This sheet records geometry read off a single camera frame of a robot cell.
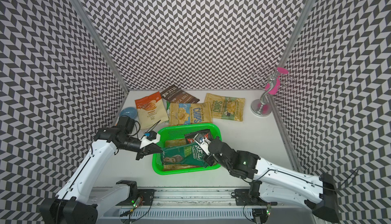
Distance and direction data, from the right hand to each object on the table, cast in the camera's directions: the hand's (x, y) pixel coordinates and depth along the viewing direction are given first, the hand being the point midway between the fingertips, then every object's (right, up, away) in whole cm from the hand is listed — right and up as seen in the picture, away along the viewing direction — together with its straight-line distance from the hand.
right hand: (204, 147), depth 72 cm
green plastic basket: (-15, +5, +13) cm, 20 cm away
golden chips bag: (-18, -2, +17) cm, 25 cm away
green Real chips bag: (-8, -4, +1) cm, 9 cm away
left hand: (-21, -1, -2) cm, 21 cm away
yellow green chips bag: (+16, +18, +34) cm, 41 cm away
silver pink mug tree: (+39, +18, +37) cm, 57 cm away
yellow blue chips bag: (-15, +14, +31) cm, 37 cm away
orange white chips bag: (-35, +16, +29) cm, 48 cm away
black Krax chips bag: (-9, 0, +17) cm, 19 cm away
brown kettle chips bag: (-21, +27, +40) cm, 53 cm away
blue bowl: (-50, +15, +31) cm, 60 cm away
